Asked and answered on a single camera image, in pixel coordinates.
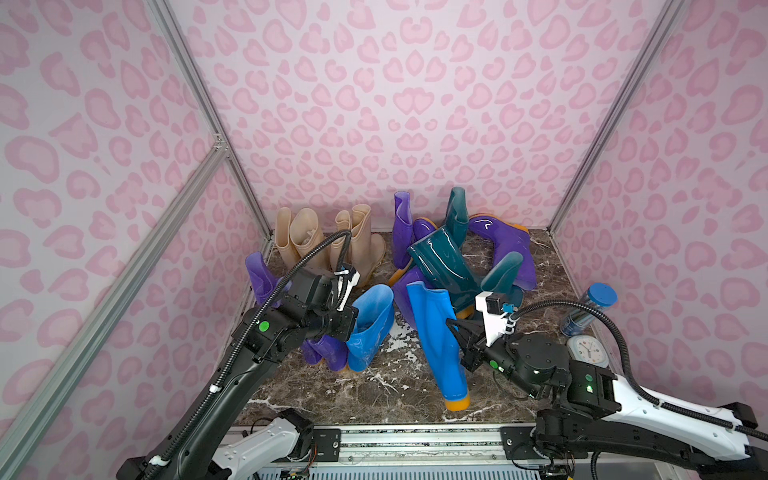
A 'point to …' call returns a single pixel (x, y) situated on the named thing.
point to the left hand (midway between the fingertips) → (356, 311)
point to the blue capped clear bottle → (600, 297)
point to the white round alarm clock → (587, 349)
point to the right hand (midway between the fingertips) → (445, 327)
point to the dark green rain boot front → (442, 259)
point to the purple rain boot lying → (405, 231)
